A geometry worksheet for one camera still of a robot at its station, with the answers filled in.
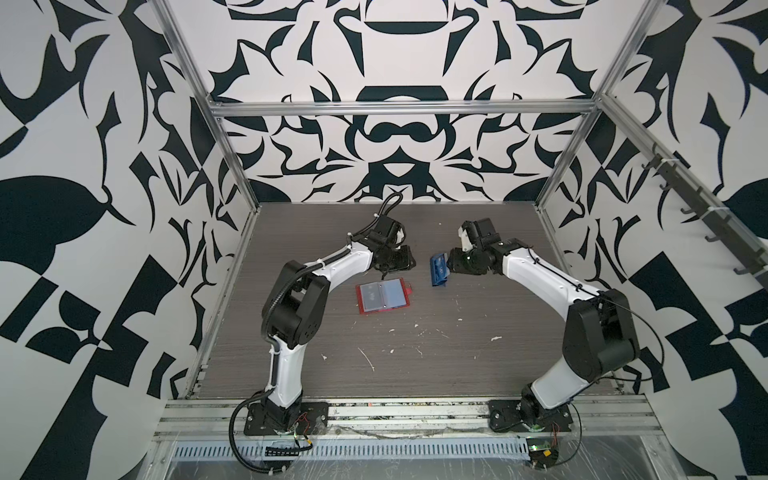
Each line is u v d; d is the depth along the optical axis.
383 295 0.95
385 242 0.76
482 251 0.67
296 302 0.52
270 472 0.67
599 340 0.45
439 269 0.99
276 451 0.73
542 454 0.71
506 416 0.74
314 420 0.74
